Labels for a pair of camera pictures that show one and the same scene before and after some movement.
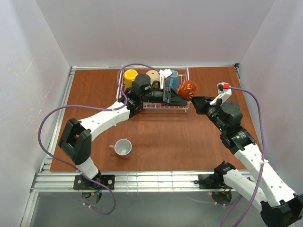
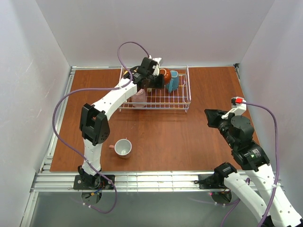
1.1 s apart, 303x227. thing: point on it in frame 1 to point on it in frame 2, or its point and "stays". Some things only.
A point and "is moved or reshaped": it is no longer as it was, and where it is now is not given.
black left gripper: [167, 96] to [149, 81]
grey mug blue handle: [173, 81] stays
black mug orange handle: [187, 90] is moved or reshaped
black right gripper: [206, 107] to [218, 122]
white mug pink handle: [122, 148] stays
